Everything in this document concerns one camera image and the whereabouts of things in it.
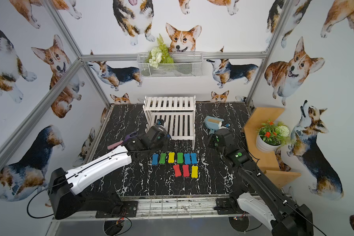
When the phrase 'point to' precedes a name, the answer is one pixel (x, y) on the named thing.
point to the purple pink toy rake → (119, 143)
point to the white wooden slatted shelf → (176, 113)
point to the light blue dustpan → (212, 123)
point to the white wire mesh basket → (186, 65)
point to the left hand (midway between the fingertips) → (167, 136)
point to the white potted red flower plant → (271, 137)
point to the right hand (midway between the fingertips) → (213, 132)
